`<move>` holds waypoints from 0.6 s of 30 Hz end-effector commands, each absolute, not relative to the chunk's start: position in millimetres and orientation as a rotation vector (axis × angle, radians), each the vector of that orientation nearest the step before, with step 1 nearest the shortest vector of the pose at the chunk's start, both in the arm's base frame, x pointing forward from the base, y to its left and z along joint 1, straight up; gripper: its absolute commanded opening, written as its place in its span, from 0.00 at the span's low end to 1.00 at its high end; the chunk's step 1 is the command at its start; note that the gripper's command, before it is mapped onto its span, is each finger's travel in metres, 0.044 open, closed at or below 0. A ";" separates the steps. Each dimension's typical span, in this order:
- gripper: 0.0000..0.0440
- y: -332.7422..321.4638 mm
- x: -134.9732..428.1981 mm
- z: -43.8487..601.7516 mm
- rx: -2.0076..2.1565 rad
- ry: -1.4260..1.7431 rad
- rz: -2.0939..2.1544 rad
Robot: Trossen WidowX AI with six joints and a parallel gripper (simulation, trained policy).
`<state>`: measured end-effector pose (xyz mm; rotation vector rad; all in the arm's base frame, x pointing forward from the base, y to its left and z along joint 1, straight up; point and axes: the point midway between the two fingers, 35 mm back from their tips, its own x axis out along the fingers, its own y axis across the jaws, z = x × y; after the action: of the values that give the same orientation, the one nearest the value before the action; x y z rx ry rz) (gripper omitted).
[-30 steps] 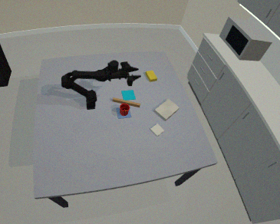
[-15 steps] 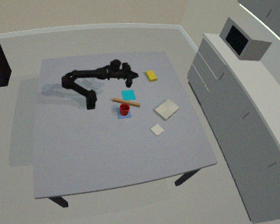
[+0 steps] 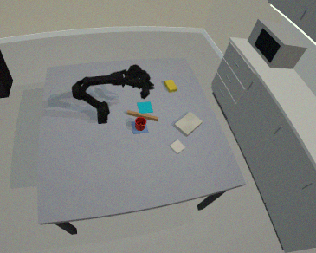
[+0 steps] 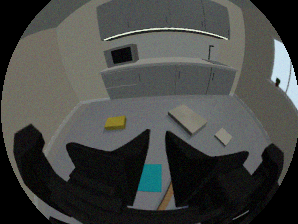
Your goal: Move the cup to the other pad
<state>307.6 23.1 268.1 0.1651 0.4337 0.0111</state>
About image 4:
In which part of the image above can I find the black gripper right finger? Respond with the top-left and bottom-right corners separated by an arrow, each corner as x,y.
165,131 -> 249,208

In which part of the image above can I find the long wooden plank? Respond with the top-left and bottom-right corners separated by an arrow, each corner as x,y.
157,183 -> 173,210

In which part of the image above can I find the yellow flat bar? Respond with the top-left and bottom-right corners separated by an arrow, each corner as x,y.
104,115 -> 128,131

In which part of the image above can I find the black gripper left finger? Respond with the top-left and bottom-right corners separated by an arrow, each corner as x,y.
67,128 -> 150,206

